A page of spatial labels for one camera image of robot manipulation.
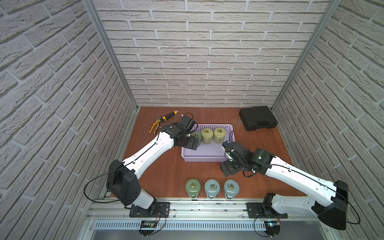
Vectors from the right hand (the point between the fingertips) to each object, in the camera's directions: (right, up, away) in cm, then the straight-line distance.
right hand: (230, 164), depth 75 cm
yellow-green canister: (-11, +13, +19) cm, 25 cm away
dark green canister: (-17, +14, +17) cm, 28 cm away
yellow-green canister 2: (-3, +13, +20) cm, 24 cm away
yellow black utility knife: (-42, +25, +35) cm, 60 cm away
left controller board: (-42, -29, -3) cm, 51 cm away
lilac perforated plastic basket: (-7, +1, +23) cm, 24 cm away
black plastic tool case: (+30, +25, +34) cm, 52 cm away
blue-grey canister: (-10, -11, -3) cm, 15 cm away
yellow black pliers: (-46, +23, +34) cm, 62 cm away
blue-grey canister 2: (0, -12, -3) cm, 12 cm away
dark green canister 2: (-19, -11, -2) cm, 22 cm away
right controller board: (+20, -30, -4) cm, 36 cm away
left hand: (-20, +11, +6) cm, 24 cm away
